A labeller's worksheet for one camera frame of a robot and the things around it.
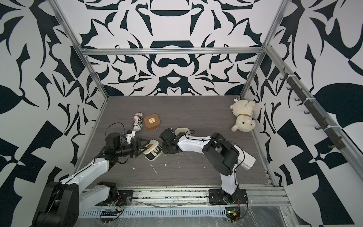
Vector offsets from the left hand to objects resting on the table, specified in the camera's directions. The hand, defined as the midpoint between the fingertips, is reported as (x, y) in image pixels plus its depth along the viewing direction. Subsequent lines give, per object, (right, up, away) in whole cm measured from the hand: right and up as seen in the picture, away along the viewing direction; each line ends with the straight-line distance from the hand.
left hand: (147, 142), depth 83 cm
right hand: (+8, -5, +8) cm, 12 cm away
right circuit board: (+45, -33, -12) cm, 57 cm away
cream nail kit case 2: (+23, +5, +13) cm, 27 cm away
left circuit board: (-17, -34, -10) cm, 39 cm away
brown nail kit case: (-1, +11, +19) cm, 22 cm away
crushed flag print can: (-11, +11, +18) cm, 24 cm away
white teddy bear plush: (+63, +19, +19) cm, 68 cm away
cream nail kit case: (+4, -4, 0) cm, 6 cm away
